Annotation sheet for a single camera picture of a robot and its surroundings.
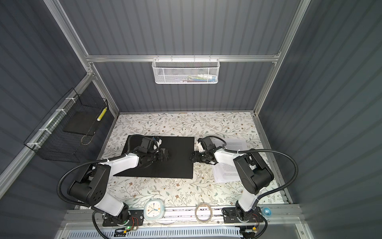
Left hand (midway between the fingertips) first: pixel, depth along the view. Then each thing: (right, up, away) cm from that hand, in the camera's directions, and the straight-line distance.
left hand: (166, 155), depth 93 cm
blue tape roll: (+56, -25, -18) cm, 64 cm away
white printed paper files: (+37, -10, -4) cm, 38 cm away
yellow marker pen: (-33, +24, -12) cm, 43 cm away
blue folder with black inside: (+10, -5, -3) cm, 11 cm away
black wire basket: (-46, +11, -28) cm, 55 cm away
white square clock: (-2, -23, -19) cm, 30 cm away
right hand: (+19, -2, 0) cm, 19 cm away
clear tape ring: (+19, -24, -18) cm, 36 cm away
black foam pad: (-39, +21, -18) cm, 48 cm away
